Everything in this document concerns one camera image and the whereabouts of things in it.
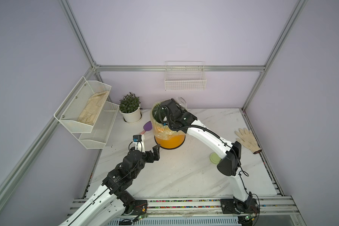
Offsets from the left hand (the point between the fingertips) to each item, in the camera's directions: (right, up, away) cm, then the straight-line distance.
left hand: (151, 147), depth 73 cm
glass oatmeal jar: (+17, +24, +4) cm, 30 cm away
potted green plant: (-20, +25, +27) cm, 42 cm away
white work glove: (+66, 0, +29) cm, 72 cm away
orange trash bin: (+11, -2, +23) cm, 26 cm away
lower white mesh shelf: (-38, +3, +17) cm, 42 cm away
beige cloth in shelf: (-35, +22, +7) cm, 41 cm away
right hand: (+16, +25, +6) cm, 30 cm away
